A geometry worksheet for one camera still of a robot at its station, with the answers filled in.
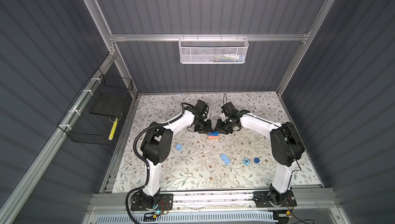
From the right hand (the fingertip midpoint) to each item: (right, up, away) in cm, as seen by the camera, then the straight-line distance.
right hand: (216, 131), depth 93 cm
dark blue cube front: (-1, -1, -2) cm, 3 cm away
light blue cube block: (-23, -9, -2) cm, 25 cm away
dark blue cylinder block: (+22, -16, -6) cm, 28 cm away
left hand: (-3, 0, -1) cm, 3 cm away
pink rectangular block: (-2, -3, +1) cm, 4 cm away
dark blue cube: (-4, -2, -2) cm, 4 cm away
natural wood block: (-2, -5, +2) cm, 5 cm away
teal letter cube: (+16, -16, -8) cm, 24 cm away
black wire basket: (-62, +9, -21) cm, 66 cm away
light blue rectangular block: (+4, -15, -6) cm, 17 cm away
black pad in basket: (-58, +16, -14) cm, 62 cm away
